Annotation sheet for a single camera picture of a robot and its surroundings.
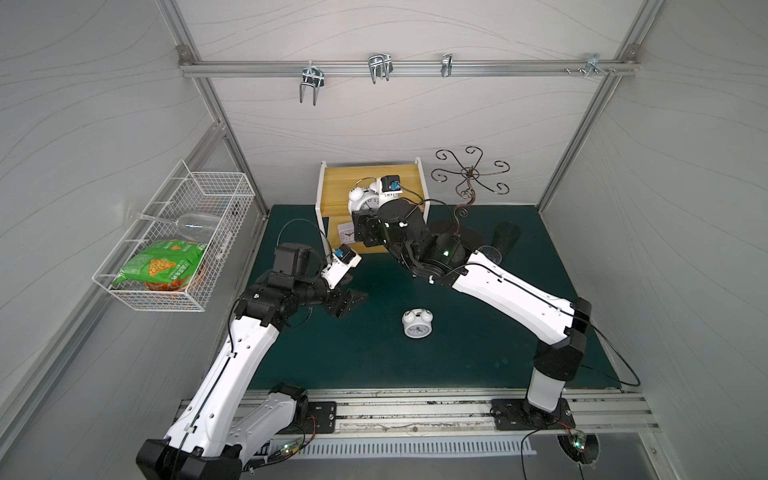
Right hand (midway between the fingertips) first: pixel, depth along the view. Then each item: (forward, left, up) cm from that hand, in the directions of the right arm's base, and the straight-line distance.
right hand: (368, 211), depth 66 cm
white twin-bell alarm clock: (-12, -12, -32) cm, 36 cm away
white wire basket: (+12, +41, -7) cm, 43 cm away
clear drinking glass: (+15, -38, -35) cm, 54 cm away
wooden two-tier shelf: (+15, +12, -6) cm, 20 cm away
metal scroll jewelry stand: (+26, -28, -9) cm, 39 cm away
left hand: (-12, +3, -14) cm, 19 cm away
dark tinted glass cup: (+19, -42, -29) cm, 55 cm away
